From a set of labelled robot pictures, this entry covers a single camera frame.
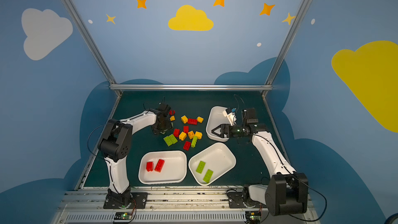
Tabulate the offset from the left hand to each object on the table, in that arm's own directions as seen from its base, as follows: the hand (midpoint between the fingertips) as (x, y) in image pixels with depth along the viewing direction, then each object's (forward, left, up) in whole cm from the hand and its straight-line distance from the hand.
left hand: (165, 128), depth 100 cm
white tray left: (-25, -8, -5) cm, 26 cm away
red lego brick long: (-24, -1, 0) cm, 24 cm away
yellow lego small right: (+8, -23, 0) cm, 24 cm away
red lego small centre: (-1, -14, +1) cm, 14 cm away
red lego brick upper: (+6, -17, 0) cm, 18 cm away
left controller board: (-47, +13, -2) cm, 48 cm away
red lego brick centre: (-4, -8, +2) cm, 9 cm away
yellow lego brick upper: (+7, -12, +1) cm, 14 cm away
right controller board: (-46, -48, -2) cm, 67 cm away
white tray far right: (+11, -33, -2) cm, 35 cm away
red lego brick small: (-25, +4, +1) cm, 25 cm away
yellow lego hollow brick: (-5, -17, +1) cm, 18 cm away
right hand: (-11, -33, +17) cm, 38 cm away
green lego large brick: (-7, -4, -1) cm, 8 cm away
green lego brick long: (-24, -23, -1) cm, 33 cm away
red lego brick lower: (-12, -15, +1) cm, 19 cm away
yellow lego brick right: (-4, -22, 0) cm, 22 cm away
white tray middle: (-22, -30, -1) cm, 37 cm away
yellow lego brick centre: (-6, -12, +1) cm, 13 cm away
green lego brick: (-29, -27, -1) cm, 39 cm away
